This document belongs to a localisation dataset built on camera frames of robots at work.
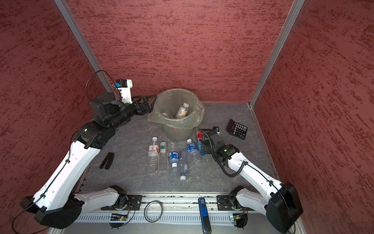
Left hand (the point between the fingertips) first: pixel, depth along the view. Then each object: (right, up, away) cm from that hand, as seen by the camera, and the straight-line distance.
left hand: (148, 99), depth 62 cm
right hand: (+29, -26, +21) cm, 44 cm away
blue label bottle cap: (+20, -28, +27) cm, 44 cm away
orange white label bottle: (+13, -4, +33) cm, 36 cm away
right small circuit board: (+42, -58, +9) cm, 72 cm away
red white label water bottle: (-5, -30, +26) cm, 40 cm away
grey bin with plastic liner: (+3, +2, +38) cm, 38 cm away
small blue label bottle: (+8, -32, +23) cm, 41 cm away
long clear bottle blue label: (+14, -37, +25) cm, 47 cm away
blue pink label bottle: (+24, -20, +33) cm, 45 cm away
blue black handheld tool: (+26, -58, +2) cm, 63 cm away
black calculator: (+52, -17, +41) cm, 68 cm away
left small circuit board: (-19, -59, +11) cm, 63 cm away
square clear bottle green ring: (+2, -33, +24) cm, 41 cm away
